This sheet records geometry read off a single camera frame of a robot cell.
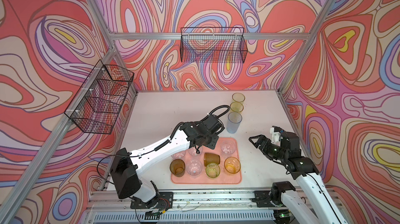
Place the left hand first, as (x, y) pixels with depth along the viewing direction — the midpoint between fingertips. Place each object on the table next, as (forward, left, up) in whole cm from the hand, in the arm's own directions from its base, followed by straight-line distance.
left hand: (215, 140), depth 76 cm
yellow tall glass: (+26, -16, -6) cm, 32 cm away
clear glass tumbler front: (-9, +11, -15) cm, 20 cm away
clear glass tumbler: (+1, +12, -16) cm, 20 cm away
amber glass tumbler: (-8, -10, -15) cm, 20 cm away
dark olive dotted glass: (-8, +20, -15) cm, 26 cm away
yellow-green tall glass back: (+33, -18, -4) cm, 38 cm away
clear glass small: (+2, -8, -14) cm, 16 cm away
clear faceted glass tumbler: (-2, +19, -15) cm, 24 cm away
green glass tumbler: (-10, +1, -15) cm, 18 cm away
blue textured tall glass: (+19, -14, -9) cm, 25 cm away
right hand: (-2, -20, -3) cm, 21 cm away
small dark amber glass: (-4, +1, -13) cm, 14 cm away
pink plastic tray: (-8, -4, -14) cm, 16 cm away
